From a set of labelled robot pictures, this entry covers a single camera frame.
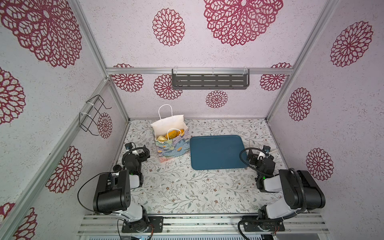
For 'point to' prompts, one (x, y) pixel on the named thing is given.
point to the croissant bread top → (173, 134)
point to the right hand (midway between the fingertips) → (259, 149)
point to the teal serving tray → (218, 152)
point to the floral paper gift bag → (175, 148)
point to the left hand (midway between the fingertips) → (137, 150)
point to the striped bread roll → (162, 138)
